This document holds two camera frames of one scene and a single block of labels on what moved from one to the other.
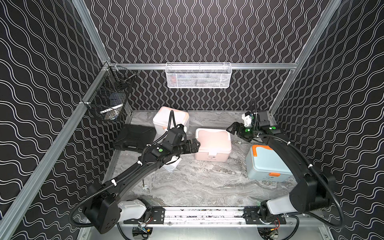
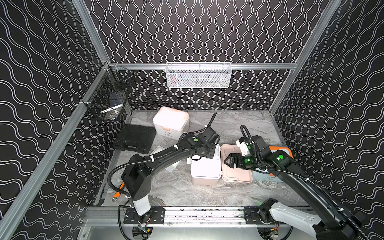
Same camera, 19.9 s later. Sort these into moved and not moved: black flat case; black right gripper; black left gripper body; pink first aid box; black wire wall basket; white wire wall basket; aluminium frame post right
Moved: pink first aid box; black right gripper; black left gripper body
Not moved: black flat case; aluminium frame post right; white wire wall basket; black wire wall basket
